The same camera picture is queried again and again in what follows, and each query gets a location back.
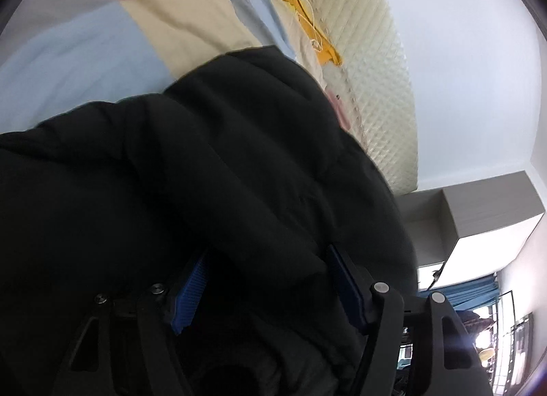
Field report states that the white cable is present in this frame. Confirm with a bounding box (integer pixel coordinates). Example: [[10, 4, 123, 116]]
[[273, 0, 331, 52]]

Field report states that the grey wardrobe cabinet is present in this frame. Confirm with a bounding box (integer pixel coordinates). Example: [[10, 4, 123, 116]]
[[395, 169, 547, 291]]

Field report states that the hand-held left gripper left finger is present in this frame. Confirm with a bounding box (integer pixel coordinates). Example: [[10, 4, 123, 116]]
[[51, 251, 211, 396]]

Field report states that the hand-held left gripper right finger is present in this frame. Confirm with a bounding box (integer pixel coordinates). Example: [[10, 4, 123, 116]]
[[326, 244, 495, 396]]

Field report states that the patchwork bed blanket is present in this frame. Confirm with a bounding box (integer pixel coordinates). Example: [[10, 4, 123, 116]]
[[0, 0, 356, 135]]

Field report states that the cream quilted headboard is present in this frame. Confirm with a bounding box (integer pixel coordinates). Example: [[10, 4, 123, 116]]
[[280, 0, 420, 194]]

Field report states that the black puffer jacket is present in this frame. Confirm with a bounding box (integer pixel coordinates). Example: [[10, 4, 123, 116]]
[[0, 46, 420, 396]]

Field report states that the blue curtain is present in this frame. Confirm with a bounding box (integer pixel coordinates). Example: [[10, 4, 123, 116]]
[[416, 274, 502, 310]]

